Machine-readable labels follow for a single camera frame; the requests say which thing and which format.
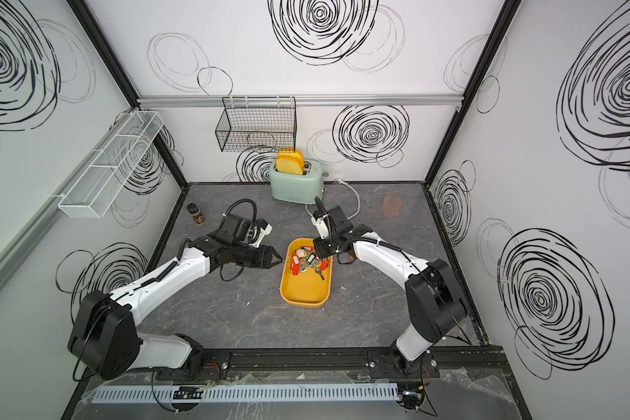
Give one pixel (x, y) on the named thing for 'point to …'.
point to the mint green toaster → (302, 188)
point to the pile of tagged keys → (306, 257)
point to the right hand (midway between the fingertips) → (318, 247)
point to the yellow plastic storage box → (307, 289)
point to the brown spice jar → (198, 217)
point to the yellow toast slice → (291, 163)
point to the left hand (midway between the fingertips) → (276, 260)
